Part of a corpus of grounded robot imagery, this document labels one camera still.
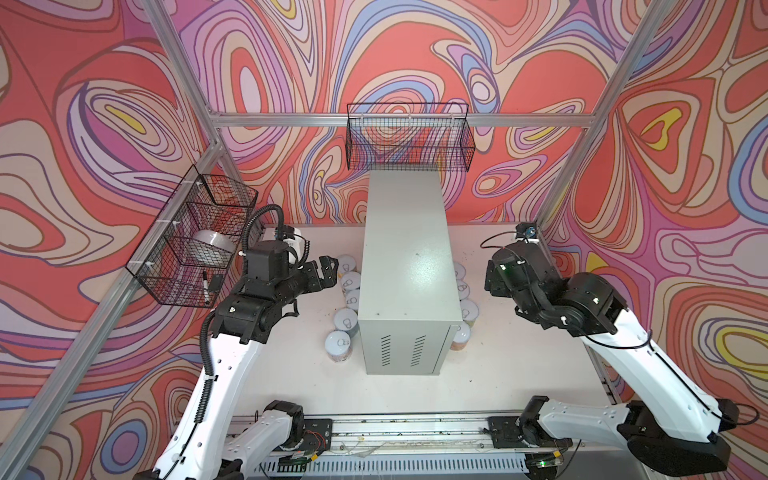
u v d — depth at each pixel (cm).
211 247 70
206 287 72
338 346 83
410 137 96
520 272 45
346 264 65
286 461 71
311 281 59
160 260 67
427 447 73
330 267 61
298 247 51
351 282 63
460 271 63
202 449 36
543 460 71
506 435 73
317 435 72
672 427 38
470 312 89
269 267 47
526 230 53
